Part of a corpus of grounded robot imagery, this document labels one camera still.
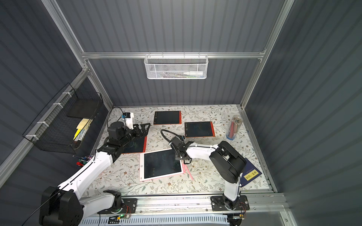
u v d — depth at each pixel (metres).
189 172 0.86
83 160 0.78
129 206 0.73
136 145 0.97
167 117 1.13
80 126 0.73
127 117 0.70
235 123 0.87
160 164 1.16
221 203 0.72
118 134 0.61
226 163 0.48
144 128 0.73
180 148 0.72
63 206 0.40
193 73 0.89
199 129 1.05
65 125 0.74
